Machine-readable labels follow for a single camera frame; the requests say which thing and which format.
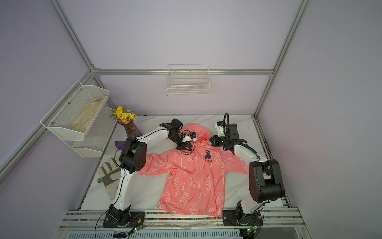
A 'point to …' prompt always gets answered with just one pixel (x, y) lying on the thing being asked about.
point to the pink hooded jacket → (193, 181)
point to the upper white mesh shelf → (75, 114)
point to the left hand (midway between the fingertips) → (189, 147)
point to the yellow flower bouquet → (123, 115)
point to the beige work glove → (110, 174)
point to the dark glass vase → (132, 130)
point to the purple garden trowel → (120, 144)
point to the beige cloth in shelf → (84, 119)
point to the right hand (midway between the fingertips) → (211, 141)
